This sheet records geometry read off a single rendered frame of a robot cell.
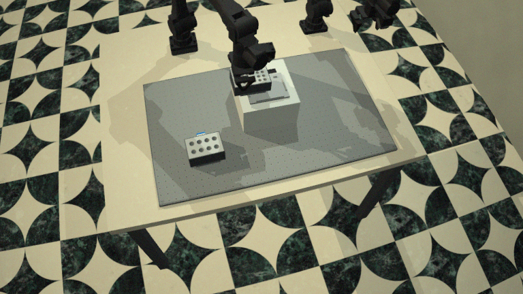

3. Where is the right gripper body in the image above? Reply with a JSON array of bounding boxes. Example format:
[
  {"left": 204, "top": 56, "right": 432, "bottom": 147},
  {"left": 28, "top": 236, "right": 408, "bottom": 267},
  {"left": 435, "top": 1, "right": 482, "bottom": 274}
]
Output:
[{"left": 229, "top": 51, "right": 255, "bottom": 83}]

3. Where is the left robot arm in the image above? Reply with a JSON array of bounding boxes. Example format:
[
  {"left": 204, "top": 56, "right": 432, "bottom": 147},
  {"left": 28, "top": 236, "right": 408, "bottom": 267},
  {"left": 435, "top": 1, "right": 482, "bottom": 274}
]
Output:
[{"left": 299, "top": 0, "right": 400, "bottom": 34}]

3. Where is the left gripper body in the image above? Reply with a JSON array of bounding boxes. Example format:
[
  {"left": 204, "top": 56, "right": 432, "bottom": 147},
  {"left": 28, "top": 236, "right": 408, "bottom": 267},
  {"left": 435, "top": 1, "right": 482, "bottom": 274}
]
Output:
[{"left": 350, "top": 0, "right": 377, "bottom": 22}]

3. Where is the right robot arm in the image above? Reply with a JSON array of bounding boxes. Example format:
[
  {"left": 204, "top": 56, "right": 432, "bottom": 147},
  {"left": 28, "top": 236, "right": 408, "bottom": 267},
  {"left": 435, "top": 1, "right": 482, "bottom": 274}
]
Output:
[{"left": 168, "top": 0, "right": 276, "bottom": 71}]

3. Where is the white box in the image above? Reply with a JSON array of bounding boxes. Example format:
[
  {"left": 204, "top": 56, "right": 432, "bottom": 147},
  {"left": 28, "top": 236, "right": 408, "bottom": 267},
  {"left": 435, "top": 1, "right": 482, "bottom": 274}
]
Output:
[{"left": 232, "top": 59, "right": 300, "bottom": 133}]

